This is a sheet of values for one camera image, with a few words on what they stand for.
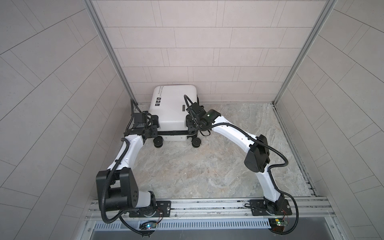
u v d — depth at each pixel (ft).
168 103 2.95
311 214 2.35
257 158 1.65
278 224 2.22
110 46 2.79
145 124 2.11
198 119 2.12
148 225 2.11
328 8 2.36
